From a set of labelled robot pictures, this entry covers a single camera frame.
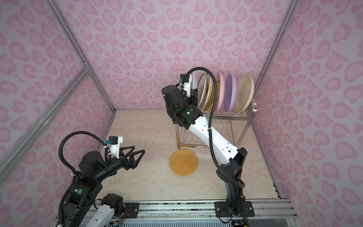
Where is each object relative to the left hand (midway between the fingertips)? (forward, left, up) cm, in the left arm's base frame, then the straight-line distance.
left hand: (139, 149), depth 66 cm
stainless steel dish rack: (+30, -55, -21) cm, 66 cm away
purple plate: (+64, -59, -20) cm, 90 cm away
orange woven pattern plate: (+6, -20, -27) cm, 34 cm away
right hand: (+24, -26, +15) cm, 38 cm away
